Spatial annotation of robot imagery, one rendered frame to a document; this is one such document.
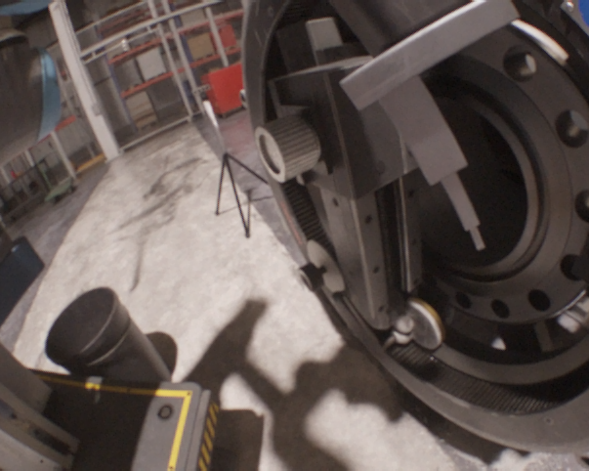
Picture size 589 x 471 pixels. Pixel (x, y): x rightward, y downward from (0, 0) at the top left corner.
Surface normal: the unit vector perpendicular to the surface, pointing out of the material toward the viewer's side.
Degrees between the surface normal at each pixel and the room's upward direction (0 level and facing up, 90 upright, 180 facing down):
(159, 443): 0
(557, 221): 90
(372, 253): 89
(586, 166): 90
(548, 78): 90
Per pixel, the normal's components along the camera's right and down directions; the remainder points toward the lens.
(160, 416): -0.26, -0.80
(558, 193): -0.84, 0.47
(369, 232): 0.48, 0.37
